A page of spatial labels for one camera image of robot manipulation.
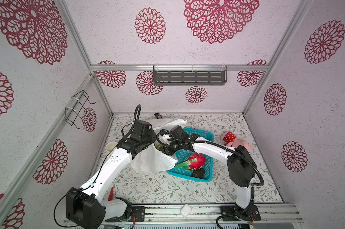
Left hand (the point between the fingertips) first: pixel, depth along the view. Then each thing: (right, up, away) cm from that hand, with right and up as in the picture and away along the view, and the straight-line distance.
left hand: (155, 135), depth 80 cm
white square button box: (+17, -39, -5) cm, 43 cm away
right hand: (+2, -9, +5) cm, 10 cm away
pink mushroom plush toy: (+50, -4, +17) cm, 53 cm away
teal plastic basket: (+32, 0, +17) cm, 37 cm away
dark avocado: (+25, -22, +3) cm, 34 cm away
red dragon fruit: (+23, -16, +5) cm, 28 cm away
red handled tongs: (-25, -33, -1) cm, 41 cm away
